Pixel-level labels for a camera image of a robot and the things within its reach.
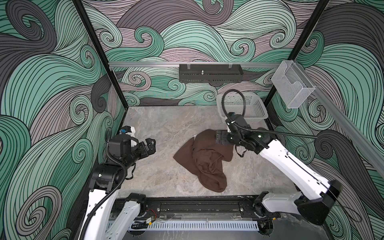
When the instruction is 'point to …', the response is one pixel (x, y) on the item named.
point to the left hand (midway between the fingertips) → (149, 142)
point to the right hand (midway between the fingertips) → (223, 135)
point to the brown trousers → (205, 156)
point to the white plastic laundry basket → (255, 112)
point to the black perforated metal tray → (210, 73)
